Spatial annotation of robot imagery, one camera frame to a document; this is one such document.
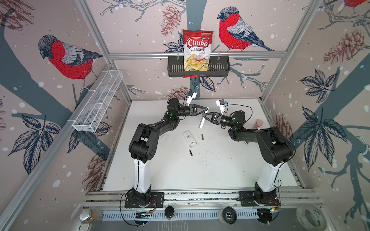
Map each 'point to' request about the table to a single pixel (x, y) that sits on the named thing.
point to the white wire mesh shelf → (91, 115)
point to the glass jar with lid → (91, 215)
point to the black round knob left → (169, 212)
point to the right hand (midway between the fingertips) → (201, 119)
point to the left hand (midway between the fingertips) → (206, 111)
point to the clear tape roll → (311, 218)
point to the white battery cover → (165, 137)
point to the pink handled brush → (257, 123)
